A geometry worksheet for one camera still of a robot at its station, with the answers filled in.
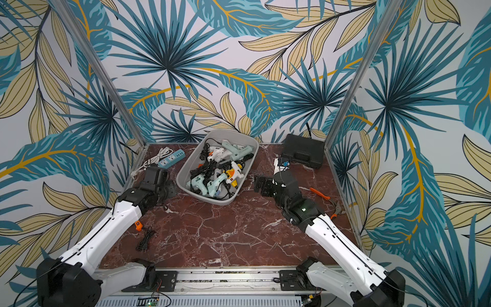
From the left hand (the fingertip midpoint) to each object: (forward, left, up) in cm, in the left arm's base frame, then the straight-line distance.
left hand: (170, 190), depth 82 cm
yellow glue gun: (+11, -27, -11) cm, 31 cm away
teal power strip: (+27, +11, -12) cm, 32 cm away
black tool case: (+37, -66, -13) cm, 77 cm away
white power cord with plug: (+33, +17, -13) cm, 39 cm away
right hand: (+1, -40, +10) cm, 41 cm away
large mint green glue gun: (+32, -28, -9) cm, 43 cm away
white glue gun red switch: (+28, -17, -9) cm, 34 cm away
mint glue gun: (+11, -9, -9) cm, 16 cm away
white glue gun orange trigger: (+16, -24, -8) cm, 30 cm away
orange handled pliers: (0, -77, -12) cm, 78 cm away
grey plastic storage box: (+20, -18, -9) cm, 28 cm away
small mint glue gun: (+9, -16, -9) cm, 20 cm away
